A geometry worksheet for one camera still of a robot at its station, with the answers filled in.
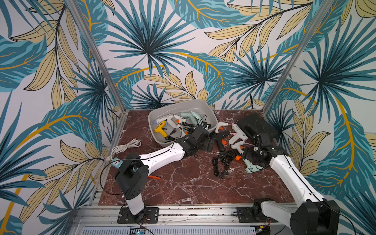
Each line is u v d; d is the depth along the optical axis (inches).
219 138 40.3
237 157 35.6
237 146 38.5
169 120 42.7
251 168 34.6
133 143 38.5
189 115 43.4
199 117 43.3
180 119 42.0
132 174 18.6
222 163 35.7
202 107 44.7
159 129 40.7
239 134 40.0
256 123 41.2
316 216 15.2
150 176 32.3
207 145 29.4
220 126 42.8
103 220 29.3
